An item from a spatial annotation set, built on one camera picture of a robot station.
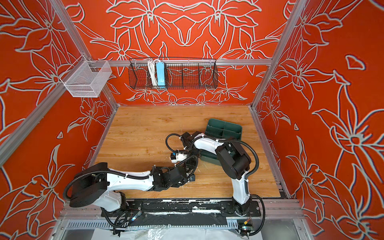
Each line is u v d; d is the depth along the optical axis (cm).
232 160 50
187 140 73
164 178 62
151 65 87
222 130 97
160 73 89
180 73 98
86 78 92
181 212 73
